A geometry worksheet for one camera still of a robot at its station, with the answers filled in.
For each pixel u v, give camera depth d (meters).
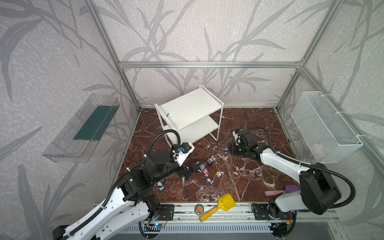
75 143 0.63
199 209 0.75
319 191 0.42
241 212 0.75
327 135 0.64
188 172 0.57
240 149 0.75
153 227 0.72
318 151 0.73
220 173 0.85
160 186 0.81
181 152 0.52
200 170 0.86
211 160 0.89
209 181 0.82
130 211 0.58
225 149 0.94
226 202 0.76
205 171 0.86
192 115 0.72
